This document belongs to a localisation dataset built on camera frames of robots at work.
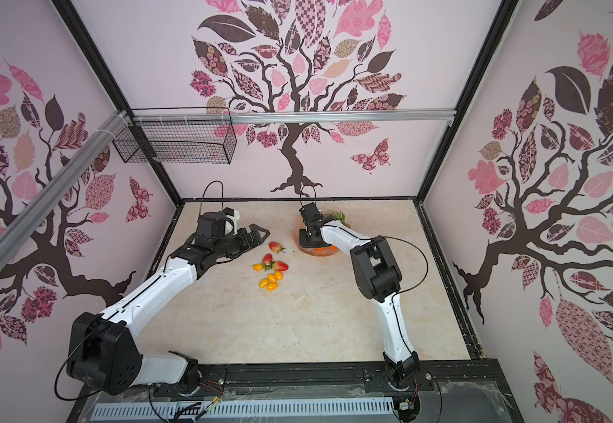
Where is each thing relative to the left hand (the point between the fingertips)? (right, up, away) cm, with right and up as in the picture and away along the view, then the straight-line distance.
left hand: (261, 242), depth 82 cm
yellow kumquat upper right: (+4, -13, +12) cm, 18 cm away
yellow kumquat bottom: (+2, -17, +9) cm, 19 cm away
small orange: (+19, -4, +19) cm, 27 cm away
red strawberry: (+2, -3, +18) cm, 19 cm away
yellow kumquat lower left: (-1, -16, +10) cm, 19 cm away
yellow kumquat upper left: (+1, -14, +12) cm, 19 cm away
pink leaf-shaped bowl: (+10, +5, +26) cm, 29 cm away
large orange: (+22, -1, -12) cm, 25 cm away
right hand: (+14, 0, +19) cm, 24 cm away
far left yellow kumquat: (-4, -10, +15) cm, 19 cm away
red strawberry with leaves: (-1, -8, +15) cm, 17 cm away
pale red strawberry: (+4, -10, +14) cm, 18 cm away
